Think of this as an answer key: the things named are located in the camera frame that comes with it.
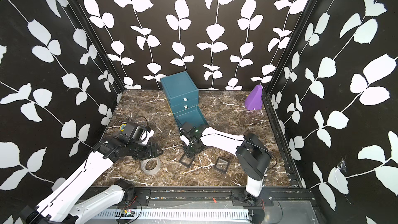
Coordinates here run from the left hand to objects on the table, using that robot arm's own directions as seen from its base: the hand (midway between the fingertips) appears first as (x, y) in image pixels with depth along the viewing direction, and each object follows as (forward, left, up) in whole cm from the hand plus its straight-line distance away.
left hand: (160, 151), depth 73 cm
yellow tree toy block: (+24, +31, -15) cm, 42 cm away
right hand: (+3, -12, -10) cm, 16 cm away
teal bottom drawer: (+32, -15, -17) cm, 40 cm away
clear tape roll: (-2, +8, -16) cm, 18 cm away
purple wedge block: (+36, -57, -7) cm, 68 cm away
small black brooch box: (+1, -11, -16) cm, 19 cm away
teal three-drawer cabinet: (+32, -9, +6) cm, 34 cm away
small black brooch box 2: (-3, -31, -16) cm, 35 cm away
